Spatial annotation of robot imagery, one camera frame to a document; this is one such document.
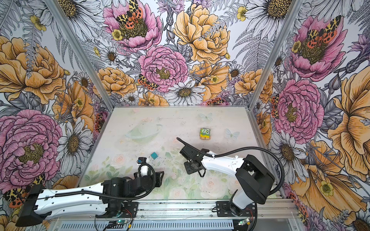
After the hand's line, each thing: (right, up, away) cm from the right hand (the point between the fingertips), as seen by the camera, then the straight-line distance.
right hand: (192, 172), depth 85 cm
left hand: (-20, +1, -8) cm, 22 cm away
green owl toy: (+9, +22, +14) cm, 27 cm away
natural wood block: (+9, +18, +15) cm, 25 cm away
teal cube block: (-24, +8, +7) cm, 26 cm away
